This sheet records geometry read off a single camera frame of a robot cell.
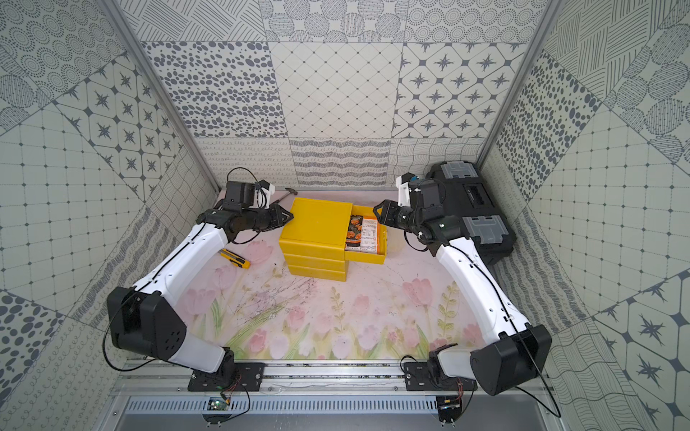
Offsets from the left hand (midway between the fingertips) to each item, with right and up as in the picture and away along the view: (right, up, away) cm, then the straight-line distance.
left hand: (289, 212), depth 83 cm
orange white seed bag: (+25, -8, +3) cm, 27 cm away
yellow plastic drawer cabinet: (+9, -7, -4) cm, 12 cm away
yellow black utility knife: (-23, -17, +13) cm, 31 cm away
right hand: (+28, 0, -7) cm, 29 cm away
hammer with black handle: (-9, +10, +36) cm, 38 cm away
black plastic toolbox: (+62, +5, +12) cm, 64 cm away
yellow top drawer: (+24, -14, +1) cm, 28 cm away
